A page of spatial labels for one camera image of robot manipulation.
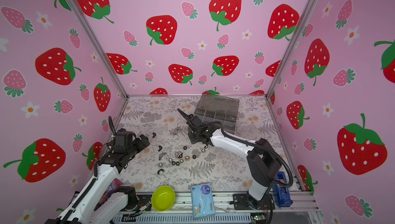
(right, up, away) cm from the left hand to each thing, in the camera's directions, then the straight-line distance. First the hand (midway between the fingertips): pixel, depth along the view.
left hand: (142, 141), depth 83 cm
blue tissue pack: (+34, -24, -14) cm, 44 cm away
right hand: (+28, +4, +4) cm, 28 cm away
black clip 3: (+7, -6, +10) cm, 14 cm away
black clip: (+2, +1, +15) cm, 15 cm away
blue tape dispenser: (+72, -23, -10) cm, 76 cm away
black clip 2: (+11, -17, +1) cm, 20 cm away
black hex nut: (+16, -14, +4) cm, 22 cm away
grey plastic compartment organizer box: (+40, +18, +31) cm, 53 cm away
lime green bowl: (+14, -27, -8) cm, 31 cm away
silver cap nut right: (+34, -8, +10) cm, 36 cm away
